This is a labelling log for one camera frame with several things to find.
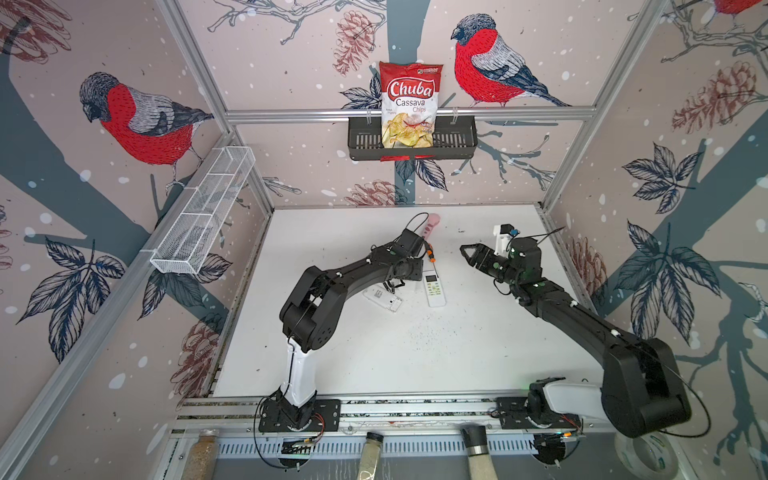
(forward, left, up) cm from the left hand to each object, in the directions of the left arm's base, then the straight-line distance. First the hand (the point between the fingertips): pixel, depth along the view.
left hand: (415, 269), depth 94 cm
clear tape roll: (-48, -53, -9) cm, 72 cm away
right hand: (-2, -13, +10) cm, 17 cm away
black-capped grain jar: (-49, -12, -4) cm, 50 cm away
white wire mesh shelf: (-5, +58, +23) cm, 63 cm away
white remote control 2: (-6, +10, -7) cm, 14 cm away
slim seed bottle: (-48, +13, -4) cm, 49 cm away
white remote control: (-5, -6, -6) cm, 10 cm away
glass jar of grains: (-47, +50, -3) cm, 69 cm away
